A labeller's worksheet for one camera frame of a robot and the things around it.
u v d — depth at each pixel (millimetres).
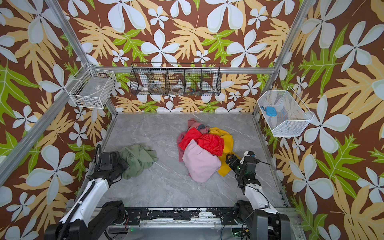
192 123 1065
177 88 985
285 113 829
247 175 675
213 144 883
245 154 804
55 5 677
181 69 915
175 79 966
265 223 411
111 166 648
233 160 796
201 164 822
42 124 613
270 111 861
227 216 746
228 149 943
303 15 702
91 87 868
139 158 879
